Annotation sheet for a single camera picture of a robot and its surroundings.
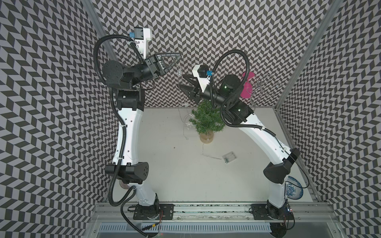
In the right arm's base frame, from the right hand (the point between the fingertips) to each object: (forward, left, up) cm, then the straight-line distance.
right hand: (182, 81), depth 57 cm
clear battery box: (-7, -25, -52) cm, 58 cm away
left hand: (-4, -1, +11) cm, 12 cm away
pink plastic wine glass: (+31, -39, -30) cm, 58 cm away
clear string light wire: (+6, -1, -31) cm, 31 cm away
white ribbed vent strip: (-43, 0, -52) cm, 67 cm away
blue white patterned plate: (-26, -57, -51) cm, 81 cm away
